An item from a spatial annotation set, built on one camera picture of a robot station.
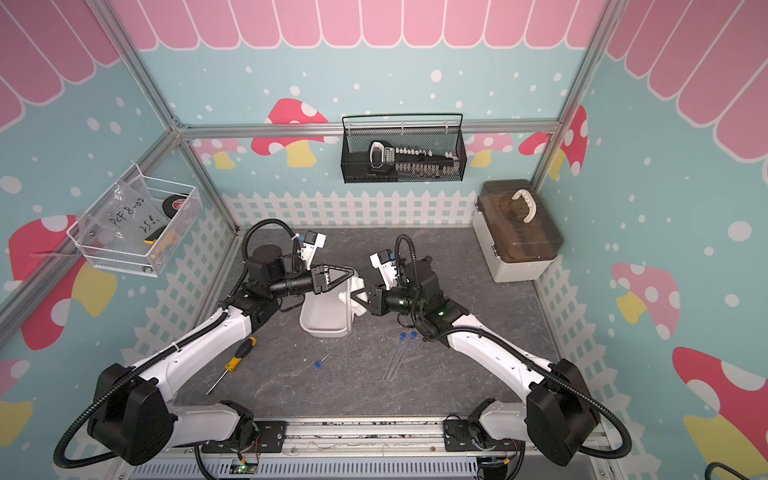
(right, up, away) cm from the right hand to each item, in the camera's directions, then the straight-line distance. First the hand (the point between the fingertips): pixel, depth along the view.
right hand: (353, 296), depth 71 cm
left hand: (0, +4, +1) cm, 4 cm away
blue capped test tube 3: (+16, -15, +21) cm, 30 cm away
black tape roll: (-50, +24, +8) cm, 56 cm away
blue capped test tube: (-12, -22, +16) cm, 30 cm away
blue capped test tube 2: (+8, -24, +12) cm, 28 cm away
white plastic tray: (-13, -9, +24) cm, 29 cm away
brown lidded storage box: (+53, +17, +32) cm, 64 cm away
